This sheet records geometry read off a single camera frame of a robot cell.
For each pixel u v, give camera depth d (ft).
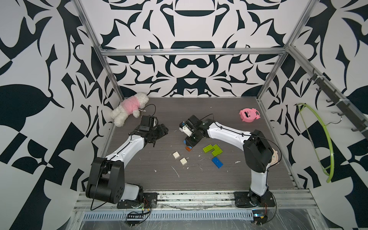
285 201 2.43
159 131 2.60
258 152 1.62
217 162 2.80
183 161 2.83
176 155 2.91
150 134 2.39
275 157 2.85
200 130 2.16
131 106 3.38
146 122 2.26
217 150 2.95
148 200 2.44
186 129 2.68
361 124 1.65
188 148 2.98
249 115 3.45
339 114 1.90
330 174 1.97
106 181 1.40
